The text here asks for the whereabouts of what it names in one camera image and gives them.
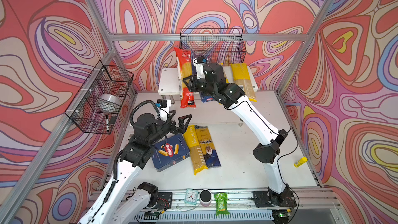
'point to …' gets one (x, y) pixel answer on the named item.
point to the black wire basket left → (97, 105)
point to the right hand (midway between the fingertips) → (185, 83)
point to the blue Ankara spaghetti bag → (210, 153)
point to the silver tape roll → (110, 99)
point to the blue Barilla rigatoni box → (169, 151)
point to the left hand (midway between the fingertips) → (184, 113)
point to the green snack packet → (222, 204)
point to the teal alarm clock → (191, 196)
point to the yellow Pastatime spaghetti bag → (191, 138)
